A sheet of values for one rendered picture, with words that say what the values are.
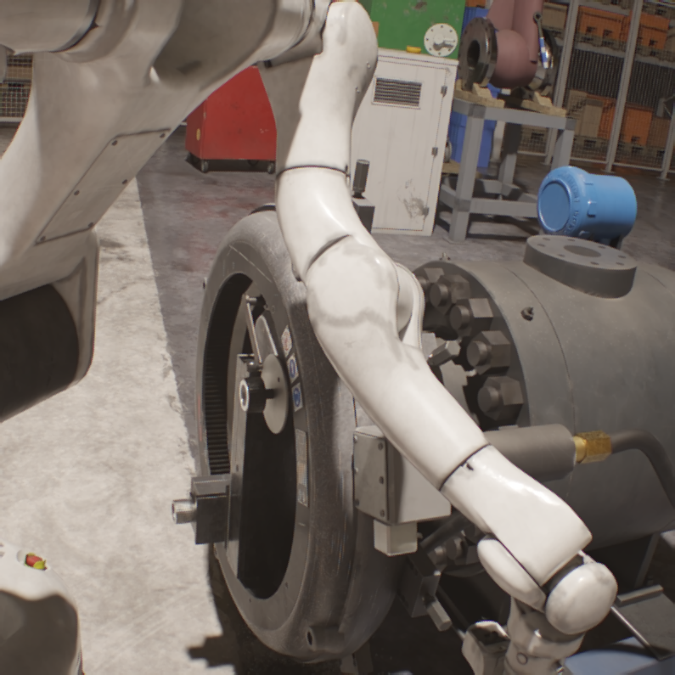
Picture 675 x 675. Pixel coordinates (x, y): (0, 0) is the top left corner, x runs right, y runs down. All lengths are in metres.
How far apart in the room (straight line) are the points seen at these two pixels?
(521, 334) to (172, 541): 1.15
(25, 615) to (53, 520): 0.86
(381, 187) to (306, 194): 4.39
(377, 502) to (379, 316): 0.31
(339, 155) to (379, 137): 4.30
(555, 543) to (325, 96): 0.47
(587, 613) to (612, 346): 0.73
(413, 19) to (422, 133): 3.45
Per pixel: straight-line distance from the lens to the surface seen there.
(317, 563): 1.09
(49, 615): 1.38
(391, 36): 8.46
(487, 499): 0.69
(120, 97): 0.66
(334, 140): 0.81
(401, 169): 5.20
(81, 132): 0.69
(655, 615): 1.75
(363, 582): 1.10
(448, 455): 0.69
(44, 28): 0.53
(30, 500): 2.28
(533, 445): 1.05
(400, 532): 0.97
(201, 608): 1.92
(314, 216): 0.78
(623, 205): 1.80
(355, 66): 0.85
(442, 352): 0.99
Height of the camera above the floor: 1.26
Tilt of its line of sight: 21 degrees down
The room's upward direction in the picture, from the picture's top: 7 degrees clockwise
